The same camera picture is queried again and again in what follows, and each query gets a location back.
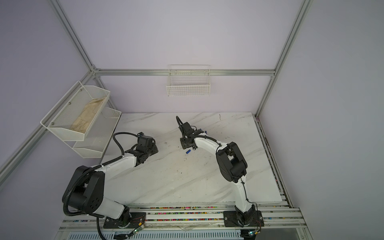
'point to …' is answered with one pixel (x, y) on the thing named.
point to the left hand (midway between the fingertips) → (152, 147)
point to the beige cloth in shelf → (83, 122)
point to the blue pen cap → (188, 151)
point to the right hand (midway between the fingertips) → (185, 142)
